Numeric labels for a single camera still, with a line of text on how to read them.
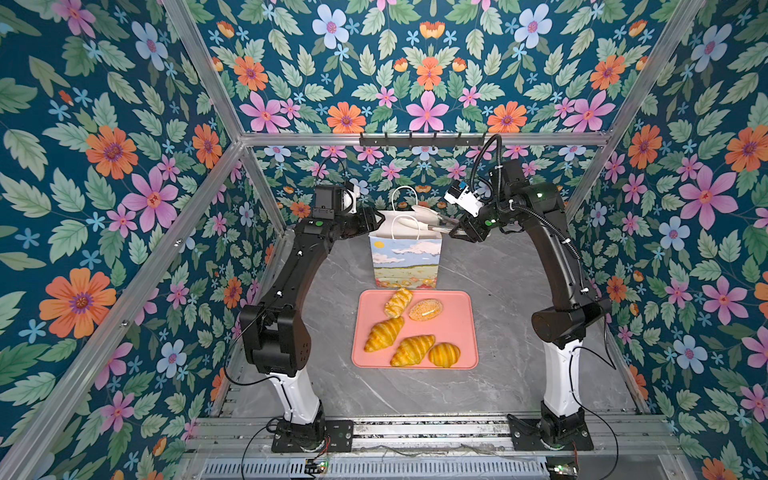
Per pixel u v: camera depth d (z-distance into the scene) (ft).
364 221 2.45
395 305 3.06
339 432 2.42
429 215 2.65
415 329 2.95
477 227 2.21
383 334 2.83
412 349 2.75
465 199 2.20
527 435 2.41
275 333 1.55
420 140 3.02
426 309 2.98
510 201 1.80
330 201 2.13
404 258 2.89
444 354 2.70
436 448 2.37
